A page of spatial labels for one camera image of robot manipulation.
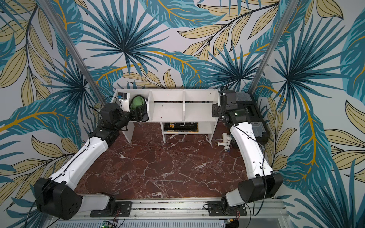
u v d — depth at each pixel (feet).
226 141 3.22
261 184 1.28
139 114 2.27
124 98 2.06
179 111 2.71
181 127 2.90
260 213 1.20
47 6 2.22
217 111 2.22
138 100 2.49
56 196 1.26
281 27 2.46
